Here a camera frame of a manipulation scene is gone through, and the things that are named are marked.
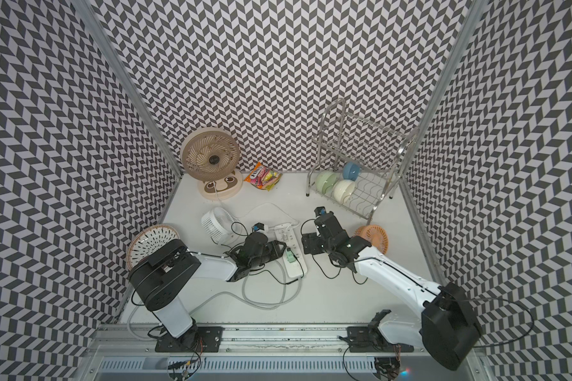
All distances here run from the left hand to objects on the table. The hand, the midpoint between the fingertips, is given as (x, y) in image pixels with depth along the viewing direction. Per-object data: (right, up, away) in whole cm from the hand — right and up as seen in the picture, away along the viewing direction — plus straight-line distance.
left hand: (283, 251), depth 92 cm
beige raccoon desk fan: (-29, +38, +2) cm, 48 cm away
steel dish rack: (+35, +39, +23) cm, 58 cm away
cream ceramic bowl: (+24, +24, +3) cm, 34 cm away
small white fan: (-23, +11, -4) cm, 26 cm away
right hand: (+11, +6, -9) cm, 16 cm away
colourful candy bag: (-11, +30, +20) cm, 38 cm away
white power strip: (+6, -4, -7) cm, 10 cm away
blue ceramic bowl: (+29, +33, +10) cm, 45 cm away
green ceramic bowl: (+18, +28, +7) cm, 34 cm away
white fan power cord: (-11, +18, +13) cm, 25 cm away
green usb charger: (+3, 0, -8) cm, 9 cm away
